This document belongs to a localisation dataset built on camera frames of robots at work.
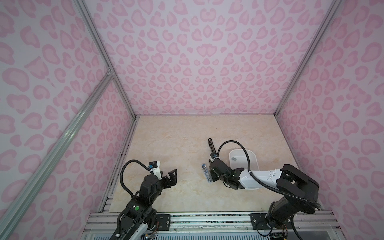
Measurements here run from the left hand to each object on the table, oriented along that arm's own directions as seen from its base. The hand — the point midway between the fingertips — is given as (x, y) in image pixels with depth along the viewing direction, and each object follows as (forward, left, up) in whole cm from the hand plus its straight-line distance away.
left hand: (170, 169), depth 79 cm
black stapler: (+21, -24, -10) cm, 33 cm away
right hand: (+4, -23, -9) cm, 25 cm away
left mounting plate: (-22, +3, -10) cm, 25 cm away
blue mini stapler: (+1, -20, -10) cm, 22 cm away
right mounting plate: (-23, -44, -12) cm, 51 cm away
